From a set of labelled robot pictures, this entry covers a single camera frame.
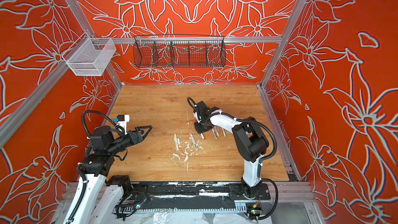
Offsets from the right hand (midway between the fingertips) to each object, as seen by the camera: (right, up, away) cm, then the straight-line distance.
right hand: (197, 129), depth 92 cm
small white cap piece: (-12, -13, -7) cm, 19 cm away
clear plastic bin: (-66, +44, -1) cm, 79 cm away
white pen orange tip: (-12, -8, -3) cm, 15 cm away
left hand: (-24, +4, -21) cm, 32 cm away
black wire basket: (-12, +50, +7) cm, 52 cm away
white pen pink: (-1, -9, -5) cm, 10 cm away
